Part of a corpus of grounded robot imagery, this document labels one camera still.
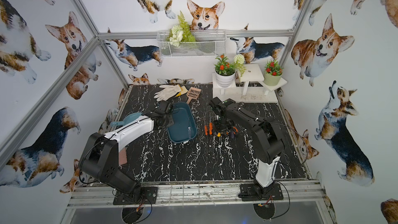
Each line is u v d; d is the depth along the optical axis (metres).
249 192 0.73
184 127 0.97
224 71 0.88
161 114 0.70
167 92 1.14
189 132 0.93
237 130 0.93
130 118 1.03
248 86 1.07
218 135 0.90
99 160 0.45
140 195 0.72
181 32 0.78
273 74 0.92
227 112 0.64
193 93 1.17
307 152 0.86
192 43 0.84
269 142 0.48
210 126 0.97
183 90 1.18
